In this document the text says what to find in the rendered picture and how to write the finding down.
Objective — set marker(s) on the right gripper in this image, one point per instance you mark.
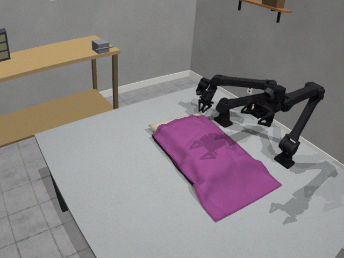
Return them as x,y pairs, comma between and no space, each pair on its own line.
205,101

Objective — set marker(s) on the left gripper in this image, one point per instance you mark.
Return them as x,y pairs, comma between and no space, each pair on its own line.
260,110

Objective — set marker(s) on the cream pillow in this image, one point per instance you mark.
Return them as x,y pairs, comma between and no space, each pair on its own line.
155,126

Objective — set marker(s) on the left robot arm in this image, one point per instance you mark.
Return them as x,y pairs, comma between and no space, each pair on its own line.
274,100

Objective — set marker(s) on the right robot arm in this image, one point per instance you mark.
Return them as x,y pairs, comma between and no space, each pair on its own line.
224,105

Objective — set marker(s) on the magenta pillowcase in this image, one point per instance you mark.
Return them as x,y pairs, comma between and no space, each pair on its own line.
224,176

